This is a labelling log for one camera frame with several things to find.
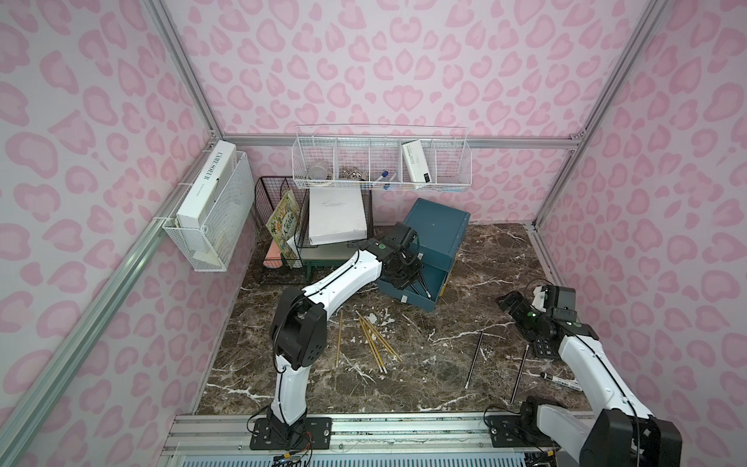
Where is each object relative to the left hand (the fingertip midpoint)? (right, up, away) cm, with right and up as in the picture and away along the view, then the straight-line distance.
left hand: (427, 271), depth 86 cm
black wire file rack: (-53, +1, +17) cm, 56 cm away
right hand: (+22, -10, -1) cm, 25 cm away
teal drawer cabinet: (+5, +12, +2) cm, 13 cm away
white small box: (-3, +34, +5) cm, 35 cm away
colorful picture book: (-47, +15, +12) cm, 50 cm away
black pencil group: (+13, -26, -2) cm, 29 cm away
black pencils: (0, -5, +6) cm, 8 cm away
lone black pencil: (+25, -28, -4) cm, 38 cm away
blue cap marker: (-13, +32, +14) cm, 37 cm away
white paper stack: (-28, +17, +5) cm, 33 cm away
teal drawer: (-2, -6, -2) cm, 7 cm away
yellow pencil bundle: (-15, -22, +2) cm, 26 cm away
